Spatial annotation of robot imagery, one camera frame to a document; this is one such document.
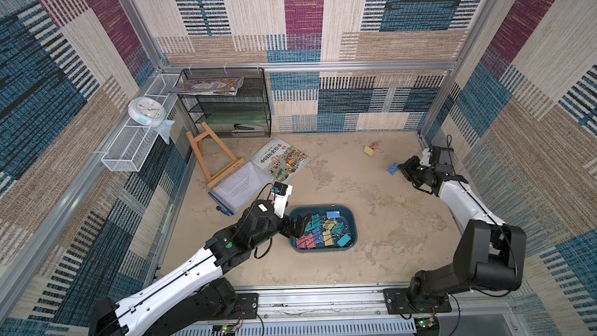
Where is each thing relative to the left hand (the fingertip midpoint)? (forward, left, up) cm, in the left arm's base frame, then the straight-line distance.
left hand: (299, 207), depth 72 cm
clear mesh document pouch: (+20, +25, -21) cm, 39 cm away
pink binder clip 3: (+41, -36, -18) cm, 58 cm away
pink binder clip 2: (-5, -5, -19) cm, 20 cm away
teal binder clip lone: (-3, -16, -19) cm, 25 cm away
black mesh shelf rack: (+51, +24, -5) cm, 57 cm away
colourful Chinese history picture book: (+36, +9, -21) cm, 42 cm away
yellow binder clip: (-2, -10, -19) cm, 22 cm away
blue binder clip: (+20, -37, -8) cm, 43 cm away
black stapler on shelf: (+47, +24, -10) cm, 54 cm away
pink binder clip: (-4, -2, -20) cm, 20 cm away
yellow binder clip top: (+39, -33, -19) cm, 55 cm away
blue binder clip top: (+6, -13, -17) cm, 22 cm away
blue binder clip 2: (-2, -7, -20) cm, 21 cm away
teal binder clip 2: (+1, -14, -19) cm, 24 cm away
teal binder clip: (+4, -6, -19) cm, 20 cm away
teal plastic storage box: (+5, -18, -17) cm, 26 cm away
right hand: (+21, -37, -5) cm, 43 cm away
